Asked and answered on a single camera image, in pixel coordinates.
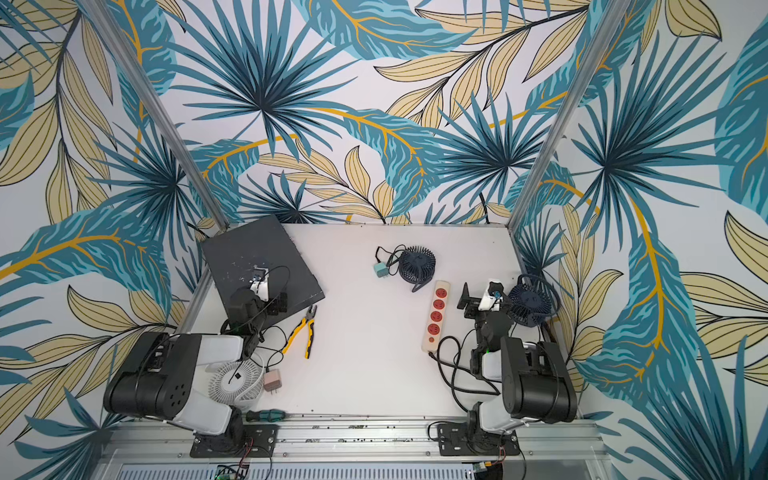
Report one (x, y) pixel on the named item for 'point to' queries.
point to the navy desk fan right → (532, 300)
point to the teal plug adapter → (381, 269)
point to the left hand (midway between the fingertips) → (270, 287)
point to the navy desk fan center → (416, 264)
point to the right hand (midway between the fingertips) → (464, 284)
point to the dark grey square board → (233, 256)
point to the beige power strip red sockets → (436, 317)
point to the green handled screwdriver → (269, 415)
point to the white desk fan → (237, 383)
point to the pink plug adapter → (272, 380)
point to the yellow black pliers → (310, 319)
